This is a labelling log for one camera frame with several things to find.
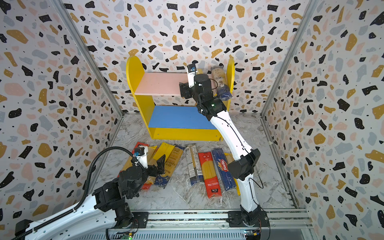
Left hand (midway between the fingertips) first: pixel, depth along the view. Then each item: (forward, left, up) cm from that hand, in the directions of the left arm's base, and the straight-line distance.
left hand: (156, 153), depth 69 cm
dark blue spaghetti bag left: (+7, -2, -24) cm, 25 cm away
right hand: (+28, -13, +22) cm, 38 cm away
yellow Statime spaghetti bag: (+9, -39, -23) cm, 46 cm away
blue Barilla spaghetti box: (+1, -34, -22) cm, 41 cm away
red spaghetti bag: (-6, -27, -23) cm, 36 cm away
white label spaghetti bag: (-2, -18, -23) cm, 29 cm away
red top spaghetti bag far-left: (+7, +24, -24) cm, 34 cm away
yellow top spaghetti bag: (+17, +3, -23) cm, 28 cm away
